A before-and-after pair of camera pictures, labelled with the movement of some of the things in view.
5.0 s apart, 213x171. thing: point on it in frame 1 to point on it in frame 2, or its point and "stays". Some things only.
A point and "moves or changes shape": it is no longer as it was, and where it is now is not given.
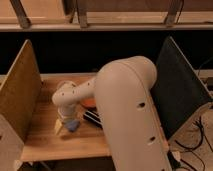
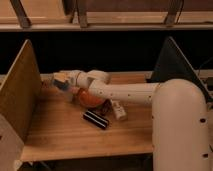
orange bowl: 89,103 stays
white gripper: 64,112 to 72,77
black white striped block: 93,118 stays
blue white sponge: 71,124 moves or changes shape
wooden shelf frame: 105,15 stays
